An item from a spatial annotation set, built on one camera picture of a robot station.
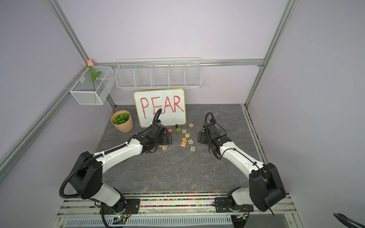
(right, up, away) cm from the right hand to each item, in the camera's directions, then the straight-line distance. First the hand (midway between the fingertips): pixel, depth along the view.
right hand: (205, 135), depth 88 cm
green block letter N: (-18, +2, +16) cm, 24 cm away
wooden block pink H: (-8, +5, +19) cm, 22 cm away
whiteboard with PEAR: (-22, +22, +10) cm, 32 cm away
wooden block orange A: (-13, -5, +11) cm, 18 cm away
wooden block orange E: (-14, -7, +8) cm, 18 cm away
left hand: (-25, -2, 0) cm, 25 cm away
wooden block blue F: (-27, -9, +6) cm, 29 cm away
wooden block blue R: (-7, -10, +6) cm, 14 cm away
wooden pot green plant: (-56, +9, +8) cm, 57 cm away
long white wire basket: (-31, +42, +9) cm, 53 cm away
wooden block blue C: (-14, +1, +15) cm, 21 cm away
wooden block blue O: (-9, -6, +10) cm, 14 cm away
